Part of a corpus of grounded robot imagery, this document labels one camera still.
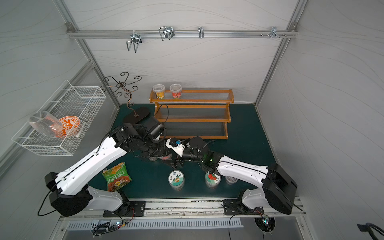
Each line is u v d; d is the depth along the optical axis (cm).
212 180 75
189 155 63
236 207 65
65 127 65
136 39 79
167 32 75
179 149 62
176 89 82
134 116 111
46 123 56
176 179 75
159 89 81
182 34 78
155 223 70
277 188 41
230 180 78
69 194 39
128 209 66
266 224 72
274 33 77
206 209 75
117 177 80
